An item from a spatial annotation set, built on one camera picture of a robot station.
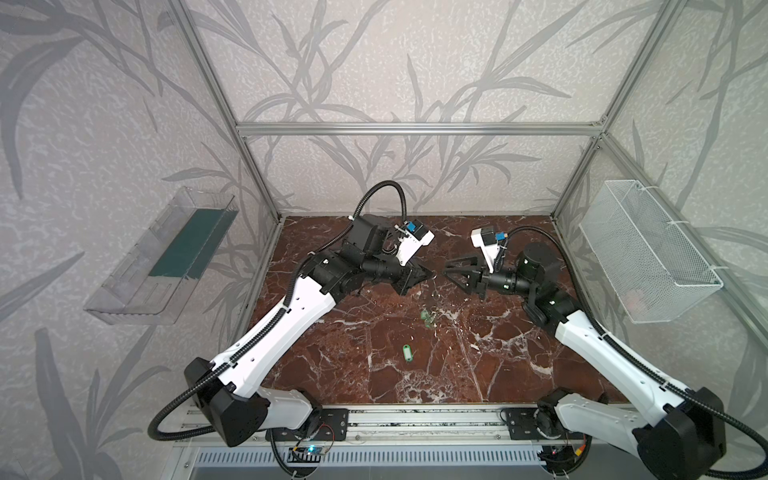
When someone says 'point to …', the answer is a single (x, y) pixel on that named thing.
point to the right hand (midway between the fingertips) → (447, 260)
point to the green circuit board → (306, 454)
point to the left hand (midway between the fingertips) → (434, 268)
